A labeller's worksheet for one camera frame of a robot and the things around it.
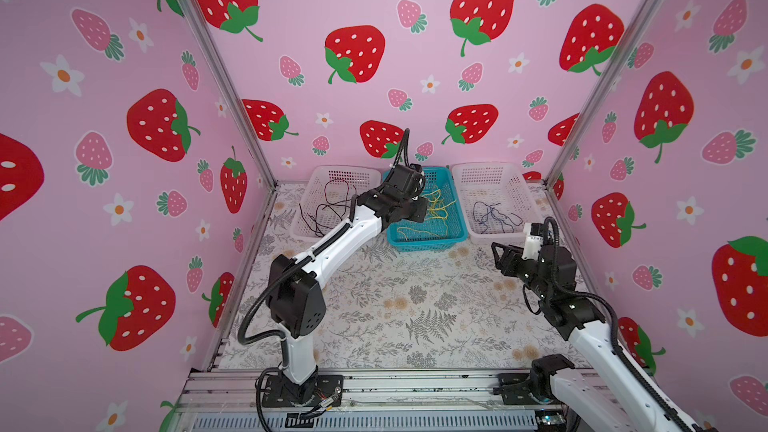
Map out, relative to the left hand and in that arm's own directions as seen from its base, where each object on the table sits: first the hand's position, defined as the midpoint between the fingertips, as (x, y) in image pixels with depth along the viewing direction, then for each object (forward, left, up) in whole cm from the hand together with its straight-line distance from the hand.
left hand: (423, 204), depth 83 cm
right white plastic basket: (+22, -31, -23) cm, 44 cm away
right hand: (-11, -20, -3) cm, 23 cm away
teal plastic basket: (+10, -10, -23) cm, 27 cm away
